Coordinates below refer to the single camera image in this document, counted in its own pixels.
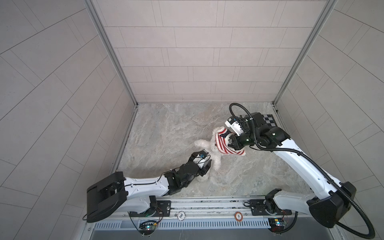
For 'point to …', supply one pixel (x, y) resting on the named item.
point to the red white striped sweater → (220, 139)
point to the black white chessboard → (270, 120)
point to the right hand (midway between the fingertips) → (224, 143)
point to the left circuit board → (147, 228)
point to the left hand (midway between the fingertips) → (210, 155)
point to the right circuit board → (277, 224)
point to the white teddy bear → (214, 169)
